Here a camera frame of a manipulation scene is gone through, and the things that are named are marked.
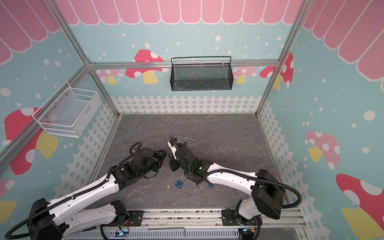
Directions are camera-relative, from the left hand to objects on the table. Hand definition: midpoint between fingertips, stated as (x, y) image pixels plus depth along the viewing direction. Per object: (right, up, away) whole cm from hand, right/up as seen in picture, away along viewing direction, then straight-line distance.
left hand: (168, 154), depth 78 cm
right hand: (0, 0, -1) cm, 1 cm away
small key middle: (+17, -20, +7) cm, 28 cm away
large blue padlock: (+5, -18, +7) cm, 20 cm away
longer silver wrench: (+12, +6, +28) cm, 31 cm away
